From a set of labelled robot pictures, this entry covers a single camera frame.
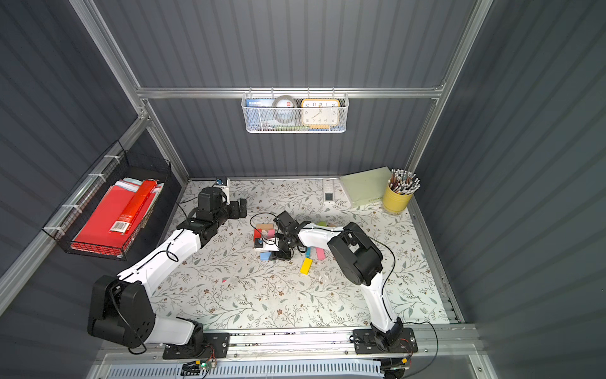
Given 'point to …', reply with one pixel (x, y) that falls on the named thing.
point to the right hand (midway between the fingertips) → (270, 253)
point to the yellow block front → (306, 265)
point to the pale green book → (366, 187)
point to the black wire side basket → (66, 224)
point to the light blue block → (264, 256)
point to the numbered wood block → (265, 226)
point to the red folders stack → (110, 227)
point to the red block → (257, 233)
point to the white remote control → (328, 190)
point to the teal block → (308, 253)
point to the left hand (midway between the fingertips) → (234, 199)
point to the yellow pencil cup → (395, 202)
